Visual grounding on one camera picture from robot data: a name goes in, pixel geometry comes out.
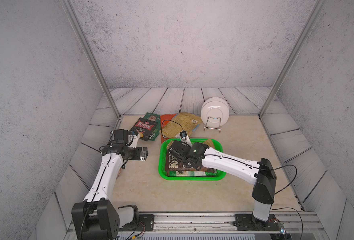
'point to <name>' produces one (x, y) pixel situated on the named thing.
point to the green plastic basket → (217, 143)
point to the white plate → (214, 112)
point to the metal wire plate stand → (213, 128)
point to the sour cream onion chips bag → (208, 142)
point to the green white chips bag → (179, 173)
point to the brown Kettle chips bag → (173, 164)
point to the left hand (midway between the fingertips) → (141, 152)
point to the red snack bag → (164, 119)
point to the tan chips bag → (182, 121)
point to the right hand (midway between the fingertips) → (188, 152)
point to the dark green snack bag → (155, 117)
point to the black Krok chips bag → (144, 128)
